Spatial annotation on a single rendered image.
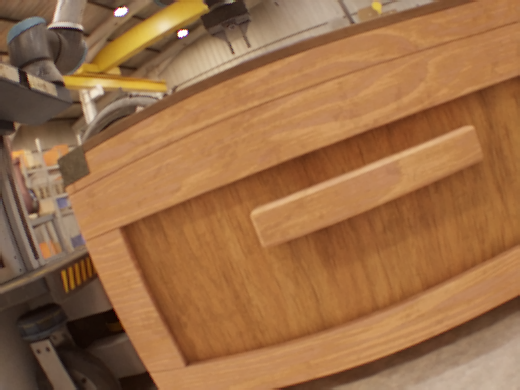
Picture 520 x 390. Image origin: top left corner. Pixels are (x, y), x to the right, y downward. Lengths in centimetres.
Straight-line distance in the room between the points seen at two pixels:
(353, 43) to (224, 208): 26
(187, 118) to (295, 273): 23
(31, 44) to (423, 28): 107
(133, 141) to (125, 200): 8
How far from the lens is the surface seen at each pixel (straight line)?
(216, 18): 118
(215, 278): 56
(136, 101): 221
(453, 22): 55
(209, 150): 52
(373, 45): 51
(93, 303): 82
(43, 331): 71
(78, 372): 76
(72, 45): 143
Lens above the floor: 34
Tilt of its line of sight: 2 degrees down
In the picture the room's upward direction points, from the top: 21 degrees counter-clockwise
